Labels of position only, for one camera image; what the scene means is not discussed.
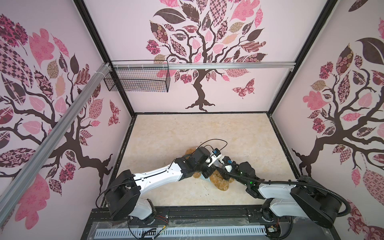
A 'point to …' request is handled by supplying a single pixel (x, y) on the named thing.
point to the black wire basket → (138, 80)
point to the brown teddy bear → (217, 179)
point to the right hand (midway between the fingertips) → (218, 161)
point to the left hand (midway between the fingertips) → (214, 168)
